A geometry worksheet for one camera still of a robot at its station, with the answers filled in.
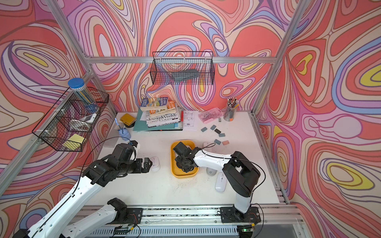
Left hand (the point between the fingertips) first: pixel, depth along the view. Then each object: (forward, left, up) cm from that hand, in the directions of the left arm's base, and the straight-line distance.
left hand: (146, 163), depth 73 cm
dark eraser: (+34, -42, -16) cm, 57 cm away
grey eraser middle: (+31, -45, -17) cm, 57 cm away
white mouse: (+22, -33, -15) cm, 42 cm away
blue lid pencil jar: (+27, +33, +16) cm, 45 cm away
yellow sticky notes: (+3, +29, +15) cm, 32 cm away
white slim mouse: (-4, -40, -16) cm, 43 cm away
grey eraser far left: (+35, -32, -16) cm, 50 cm away
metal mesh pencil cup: (+46, -51, -10) cm, 70 cm away
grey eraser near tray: (+24, -41, -16) cm, 50 cm away
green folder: (+39, +16, -16) cm, 45 cm away
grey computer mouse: (+2, -35, -15) cm, 38 cm away
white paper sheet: (+45, -22, -16) cm, 52 cm away
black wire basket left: (+15, +40, +12) cm, 44 cm away
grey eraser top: (+38, -39, -17) cm, 57 cm away
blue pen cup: (+27, +23, -9) cm, 36 cm away
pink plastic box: (+49, -36, -16) cm, 63 cm away
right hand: (+6, -16, -15) cm, 22 cm away
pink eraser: (+24, -47, -17) cm, 55 cm away
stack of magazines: (+42, 0, -5) cm, 43 cm away
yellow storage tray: (+1, -14, -13) cm, 19 cm away
